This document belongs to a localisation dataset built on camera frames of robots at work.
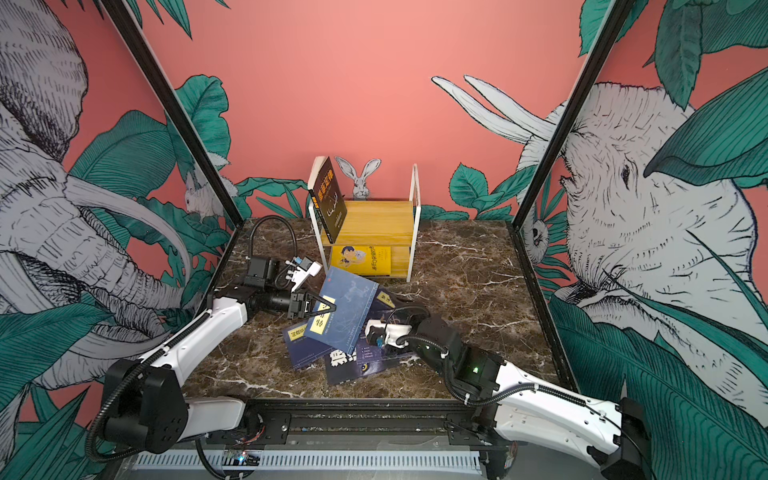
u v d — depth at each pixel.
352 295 0.71
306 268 0.69
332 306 0.70
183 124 0.91
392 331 0.58
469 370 0.52
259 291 0.66
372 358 0.84
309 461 0.70
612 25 0.71
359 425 0.75
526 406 0.47
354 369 0.83
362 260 1.01
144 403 0.41
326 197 0.80
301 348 0.88
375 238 0.88
